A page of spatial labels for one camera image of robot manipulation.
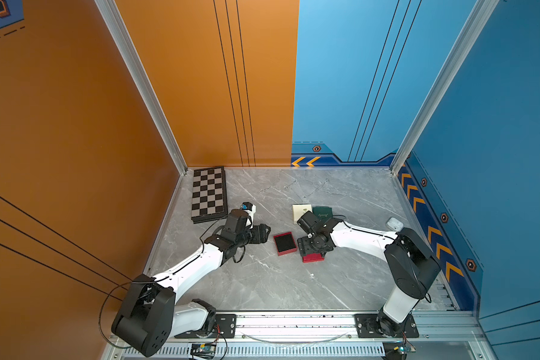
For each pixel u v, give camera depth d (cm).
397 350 70
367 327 72
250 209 78
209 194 106
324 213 100
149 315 41
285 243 92
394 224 97
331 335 72
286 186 113
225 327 74
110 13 70
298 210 99
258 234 75
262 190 112
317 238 67
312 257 88
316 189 112
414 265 46
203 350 72
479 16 71
